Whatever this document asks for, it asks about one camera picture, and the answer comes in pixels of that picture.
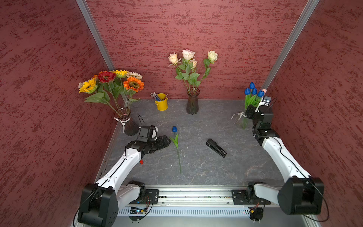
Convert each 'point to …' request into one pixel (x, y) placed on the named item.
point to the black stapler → (215, 147)
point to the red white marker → (141, 162)
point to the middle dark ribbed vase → (192, 105)
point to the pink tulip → (264, 90)
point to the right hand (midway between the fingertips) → (254, 108)
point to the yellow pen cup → (162, 105)
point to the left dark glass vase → (123, 114)
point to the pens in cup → (154, 95)
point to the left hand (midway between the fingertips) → (165, 146)
